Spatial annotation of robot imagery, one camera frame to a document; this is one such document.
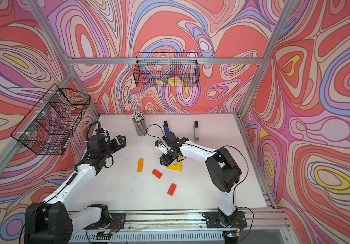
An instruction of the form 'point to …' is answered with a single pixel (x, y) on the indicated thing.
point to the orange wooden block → (140, 165)
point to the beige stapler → (196, 131)
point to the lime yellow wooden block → (180, 162)
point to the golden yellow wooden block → (174, 167)
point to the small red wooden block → (156, 174)
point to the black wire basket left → (47, 127)
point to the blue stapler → (166, 127)
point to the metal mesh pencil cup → (139, 119)
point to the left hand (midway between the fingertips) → (120, 140)
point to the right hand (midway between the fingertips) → (166, 163)
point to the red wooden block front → (171, 189)
